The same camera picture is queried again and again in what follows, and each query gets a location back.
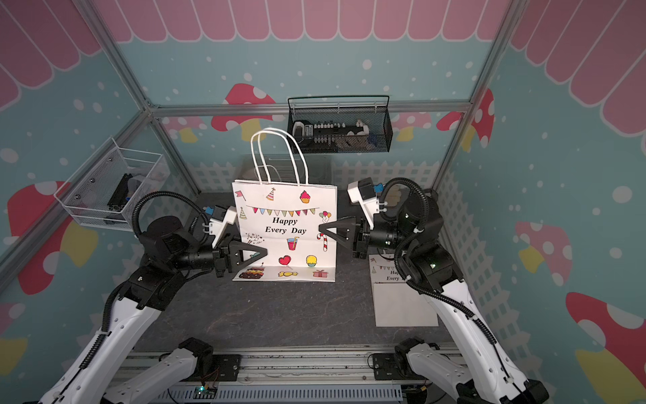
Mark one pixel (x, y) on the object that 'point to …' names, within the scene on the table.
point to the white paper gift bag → (396, 303)
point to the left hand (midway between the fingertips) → (265, 257)
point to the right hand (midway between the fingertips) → (322, 230)
